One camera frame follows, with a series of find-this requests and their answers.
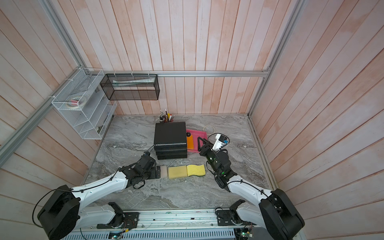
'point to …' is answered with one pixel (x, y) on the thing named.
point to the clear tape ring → (207, 125)
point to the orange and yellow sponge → (190, 142)
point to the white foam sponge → (163, 171)
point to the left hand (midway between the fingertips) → (153, 173)
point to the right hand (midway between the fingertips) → (199, 138)
